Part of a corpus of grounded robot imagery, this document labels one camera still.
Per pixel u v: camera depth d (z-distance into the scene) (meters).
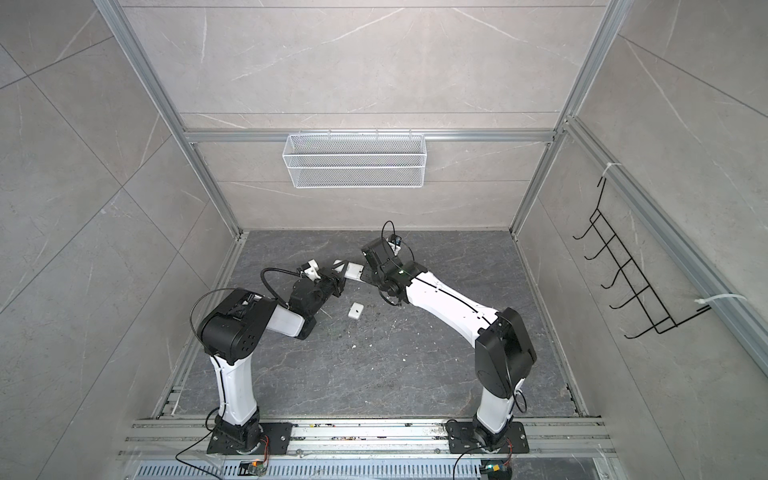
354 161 1.01
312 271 0.90
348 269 0.90
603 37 0.72
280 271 0.88
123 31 0.70
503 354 0.45
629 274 0.68
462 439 0.73
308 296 0.76
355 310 0.96
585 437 0.76
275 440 0.73
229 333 0.53
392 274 0.63
